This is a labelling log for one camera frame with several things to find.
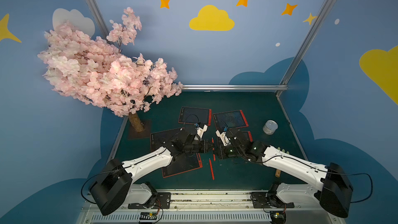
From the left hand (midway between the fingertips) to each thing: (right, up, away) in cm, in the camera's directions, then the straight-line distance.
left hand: (216, 144), depth 78 cm
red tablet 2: (+14, +10, +30) cm, 34 cm away
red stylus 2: (-2, -17, +4) cm, 18 cm away
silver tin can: (+36, +6, +18) cm, 41 cm away
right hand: (-1, -3, 0) cm, 3 cm away
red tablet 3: (+21, +1, +21) cm, 29 cm away
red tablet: (-13, +13, +30) cm, 35 cm away
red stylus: (-1, -7, 0) cm, 8 cm away
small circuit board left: (-33, -33, -5) cm, 47 cm away
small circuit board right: (+29, -34, -5) cm, 45 cm away
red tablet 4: (-19, -13, +8) cm, 24 cm away
